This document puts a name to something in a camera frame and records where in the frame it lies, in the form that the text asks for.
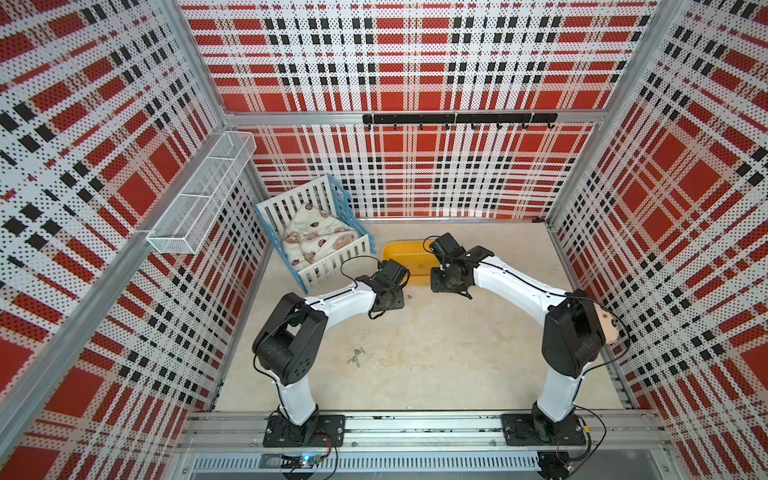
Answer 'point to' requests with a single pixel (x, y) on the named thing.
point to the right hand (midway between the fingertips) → (444, 282)
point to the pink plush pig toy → (610, 325)
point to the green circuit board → (298, 461)
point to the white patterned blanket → (310, 233)
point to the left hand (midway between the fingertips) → (398, 298)
